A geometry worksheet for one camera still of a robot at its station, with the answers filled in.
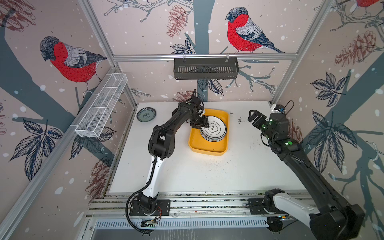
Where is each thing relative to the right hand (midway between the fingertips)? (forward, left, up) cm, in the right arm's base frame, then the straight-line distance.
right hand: (256, 112), depth 77 cm
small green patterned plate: (+21, +72, -28) cm, 80 cm away
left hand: (+5, +24, -18) cm, 31 cm away
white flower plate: (+6, +18, -25) cm, 31 cm away
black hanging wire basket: (+41, +28, +1) cm, 50 cm away
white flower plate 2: (-1, +21, -24) cm, 32 cm away
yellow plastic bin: (-5, +31, -28) cm, 42 cm away
